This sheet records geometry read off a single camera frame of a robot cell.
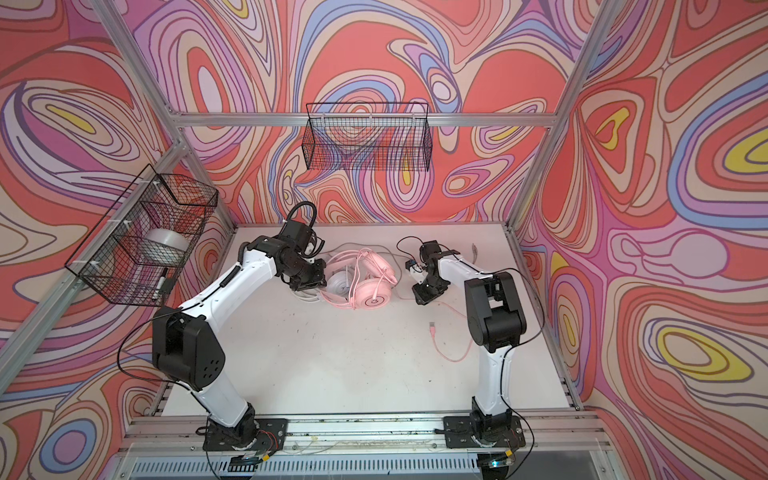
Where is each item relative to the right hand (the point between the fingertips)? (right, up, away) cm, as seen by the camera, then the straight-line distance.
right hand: (428, 302), depth 98 cm
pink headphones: (-18, +10, -25) cm, 32 cm away
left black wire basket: (-76, +17, -24) cm, 82 cm away
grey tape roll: (-67, +18, -28) cm, 75 cm away
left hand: (-30, +9, -13) cm, 34 cm away
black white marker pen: (-70, +10, -25) cm, 75 cm away
